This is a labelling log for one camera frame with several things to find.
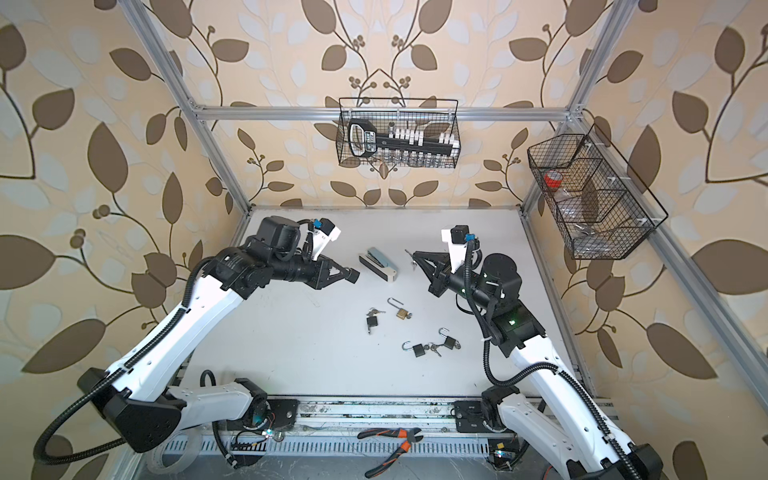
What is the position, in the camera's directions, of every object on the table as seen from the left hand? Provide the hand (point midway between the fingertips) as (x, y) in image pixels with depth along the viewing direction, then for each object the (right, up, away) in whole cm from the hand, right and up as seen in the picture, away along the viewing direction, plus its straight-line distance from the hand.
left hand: (348, 272), depth 68 cm
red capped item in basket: (+57, +25, +19) cm, 65 cm away
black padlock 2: (+17, -24, +17) cm, 34 cm away
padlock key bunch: (+3, -15, +25) cm, 30 cm away
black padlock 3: (+27, -23, +19) cm, 40 cm away
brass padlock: (+12, -16, +23) cm, 31 cm away
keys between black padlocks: (+22, -24, +18) cm, 37 cm away
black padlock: (+4, -18, +23) cm, 30 cm away
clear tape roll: (-44, -42, 0) cm, 61 cm away
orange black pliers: (+14, -40, +3) cm, 42 cm away
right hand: (+16, +3, -3) cm, 16 cm away
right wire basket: (+62, +15, +6) cm, 64 cm away
